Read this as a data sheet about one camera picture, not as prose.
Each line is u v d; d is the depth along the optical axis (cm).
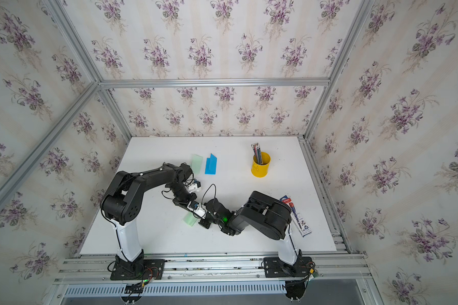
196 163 107
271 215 51
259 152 93
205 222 80
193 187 88
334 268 75
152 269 73
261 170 96
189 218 86
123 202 51
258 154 95
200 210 78
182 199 82
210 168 102
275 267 73
